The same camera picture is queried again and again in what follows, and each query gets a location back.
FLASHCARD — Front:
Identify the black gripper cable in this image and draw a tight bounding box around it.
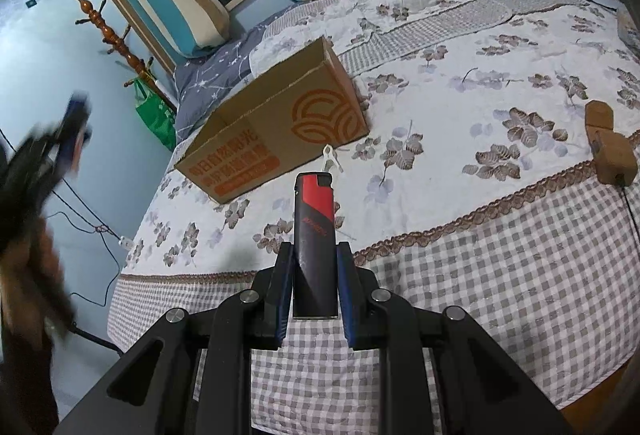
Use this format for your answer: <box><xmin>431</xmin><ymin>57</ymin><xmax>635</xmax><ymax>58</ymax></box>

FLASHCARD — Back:
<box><xmin>44</xmin><ymin>174</ymin><xmax>126</xmax><ymax>311</ymax></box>

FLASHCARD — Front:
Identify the wooden coat stand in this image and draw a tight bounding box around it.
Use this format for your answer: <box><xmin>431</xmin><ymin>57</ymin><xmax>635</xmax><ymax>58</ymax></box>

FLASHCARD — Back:
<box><xmin>75</xmin><ymin>0</ymin><xmax>177</xmax><ymax>111</ymax></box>

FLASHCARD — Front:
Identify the green shopping bag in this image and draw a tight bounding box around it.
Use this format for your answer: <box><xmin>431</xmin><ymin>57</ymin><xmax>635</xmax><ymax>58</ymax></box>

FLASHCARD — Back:
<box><xmin>134</xmin><ymin>78</ymin><xmax>177</xmax><ymax>151</ymax></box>

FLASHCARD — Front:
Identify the person left hand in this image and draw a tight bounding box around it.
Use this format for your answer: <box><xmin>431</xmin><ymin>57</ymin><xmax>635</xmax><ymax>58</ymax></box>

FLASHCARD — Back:
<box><xmin>1</xmin><ymin>217</ymin><xmax>64</xmax><ymax>349</ymax></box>

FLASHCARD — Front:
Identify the white power strip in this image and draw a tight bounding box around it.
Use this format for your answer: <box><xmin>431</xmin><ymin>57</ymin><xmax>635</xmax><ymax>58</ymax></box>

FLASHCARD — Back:
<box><xmin>118</xmin><ymin>236</ymin><xmax>134</xmax><ymax>251</ymax></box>

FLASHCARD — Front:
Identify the floral checked bedspread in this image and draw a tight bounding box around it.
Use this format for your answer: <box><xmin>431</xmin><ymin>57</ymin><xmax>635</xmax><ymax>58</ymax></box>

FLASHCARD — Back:
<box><xmin>107</xmin><ymin>0</ymin><xmax>639</xmax><ymax>434</ymax></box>

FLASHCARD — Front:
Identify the brown cardboard box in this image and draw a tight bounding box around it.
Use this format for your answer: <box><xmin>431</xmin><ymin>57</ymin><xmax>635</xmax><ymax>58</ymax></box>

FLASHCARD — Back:
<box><xmin>175</xmin><ymin>36</ymin><xmax>369</xmax><ymax>203</ymax></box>

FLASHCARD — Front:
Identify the wooden block toy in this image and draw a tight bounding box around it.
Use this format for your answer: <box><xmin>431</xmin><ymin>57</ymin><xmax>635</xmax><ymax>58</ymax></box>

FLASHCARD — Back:
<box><xmin>585</xmin><ymin>100</ymin><xmax>638</xmax><ymax>187</ymax></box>

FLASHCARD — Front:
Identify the white plastic clip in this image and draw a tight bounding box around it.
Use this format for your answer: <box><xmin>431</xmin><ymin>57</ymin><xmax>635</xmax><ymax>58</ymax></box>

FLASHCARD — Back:
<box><xmin>322</xmin><ymin>145</ymin><xmax>344</xmax><ymax>173</ymax></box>

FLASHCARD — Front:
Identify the red black lighter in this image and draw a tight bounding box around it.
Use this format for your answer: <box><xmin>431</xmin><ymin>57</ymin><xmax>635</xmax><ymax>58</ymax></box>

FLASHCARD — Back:
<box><xmin>293</xmin><ymin>172</ymin><xmax>337</xmax><ymax>319</ymax></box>

